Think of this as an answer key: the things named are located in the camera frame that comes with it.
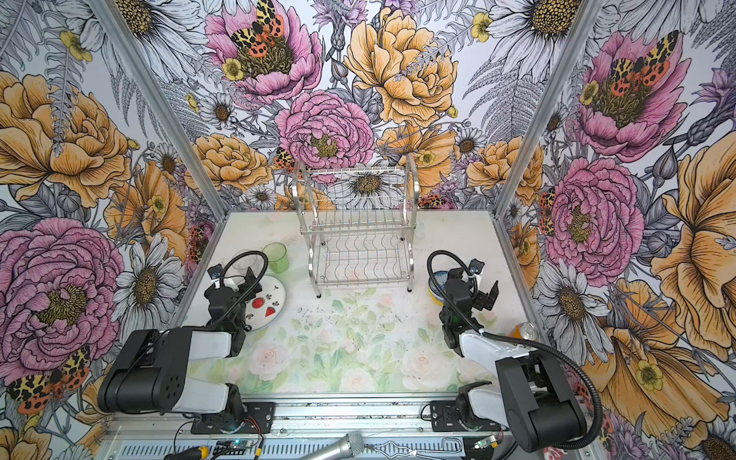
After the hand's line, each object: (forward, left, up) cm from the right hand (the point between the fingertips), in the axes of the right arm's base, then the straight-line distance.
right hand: (478, 280), depth 86 cm
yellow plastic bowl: (-3, +11, -7) cm, 13 cm away
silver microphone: (-38, +37, -8) cm, 54 cm away
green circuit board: (-37, +66, -12) cm, 77 cm away
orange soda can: (-15, -9, -2) cm, 18 cm away
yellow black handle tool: (-38, +76, -12) cm, 86 cm away
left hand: (+4, +73, -3) cm, 73 cm away
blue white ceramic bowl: (+6, +9, -8) cm, 13 cm away
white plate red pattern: (-2, +65, -9) cm, 66 cm away
